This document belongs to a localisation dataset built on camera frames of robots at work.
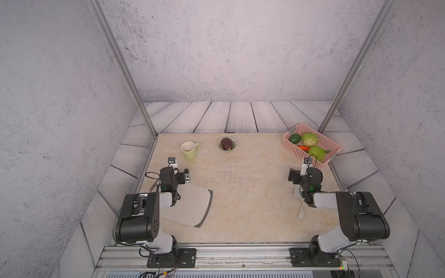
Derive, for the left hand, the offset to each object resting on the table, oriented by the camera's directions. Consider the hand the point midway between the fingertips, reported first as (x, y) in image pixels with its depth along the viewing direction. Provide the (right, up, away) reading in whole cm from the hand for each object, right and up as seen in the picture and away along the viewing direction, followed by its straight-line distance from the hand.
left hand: (180, 168), depth 95 cm
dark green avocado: (+69, +17, +18) cm, 74 cm away
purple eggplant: (+25, +13, +15) cm, 33 cm away
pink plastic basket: (+87, +14, +15) cm, 89 cm away
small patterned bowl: (+30, +13, +16) cm, 37 cm away
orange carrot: (+72, +11, +12) cm, 74 cm away
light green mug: (+4, +10, +7) cm, 13 cm away
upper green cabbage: (+76, +16, +13) cm, 79 cm away
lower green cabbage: (+79, +8, +6) cm, 79 cm away
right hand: (+66, 0, -1) cm, 66 cm away
